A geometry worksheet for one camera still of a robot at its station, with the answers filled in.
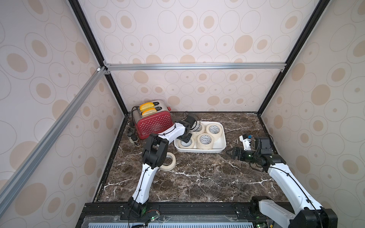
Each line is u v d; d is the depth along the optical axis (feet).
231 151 2.42
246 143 2.44
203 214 2.40
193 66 3.10
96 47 2.68
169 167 2.86
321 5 2.21
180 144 3.19
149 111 3.03
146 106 3.14
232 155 2.39
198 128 2.81
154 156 1.93
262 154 2.02
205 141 3.28
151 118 3.03
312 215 1.25
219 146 3.19
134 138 3.08
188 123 2.57
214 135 3.20
